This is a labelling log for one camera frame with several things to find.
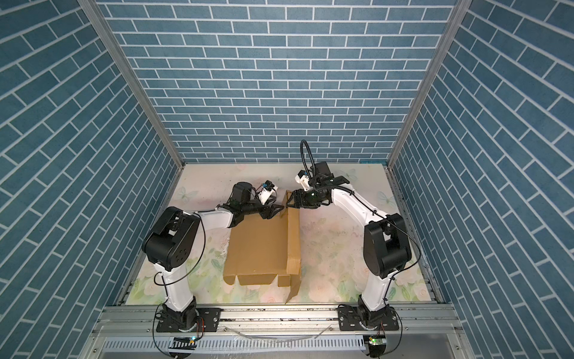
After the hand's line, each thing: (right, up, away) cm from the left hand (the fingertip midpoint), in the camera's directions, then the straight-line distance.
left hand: (279, 202), depth 95 cm
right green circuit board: (+35, -44, -21) cm, 60 cm away
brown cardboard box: (-7, -19, -6) cm, 21 cm away
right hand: (+6, +1, -8) cm, 9 cm away
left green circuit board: (-29, -44, -22) cm, 58 cm away
